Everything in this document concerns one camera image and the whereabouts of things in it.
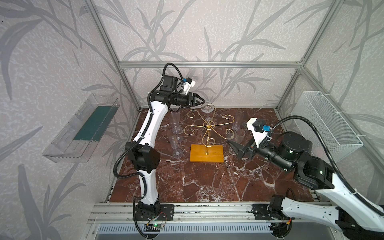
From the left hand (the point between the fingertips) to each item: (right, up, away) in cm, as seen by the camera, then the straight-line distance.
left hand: (204, 97), depth 75 cm
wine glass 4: (-17, -32, +19) cm, 41 cm away
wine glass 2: (-16, -10, +10) cm, 22 cm away
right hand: (+12, -14, -20) cm, 27 cm away
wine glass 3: (-19, -24, +24) cm, 39 cm away
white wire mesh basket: (+65, -3, +13) cm, 67 cm away
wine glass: (+2, -5, 0) cm, 5 cm away
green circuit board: (-25, -64, -3) cm, 69 cm away
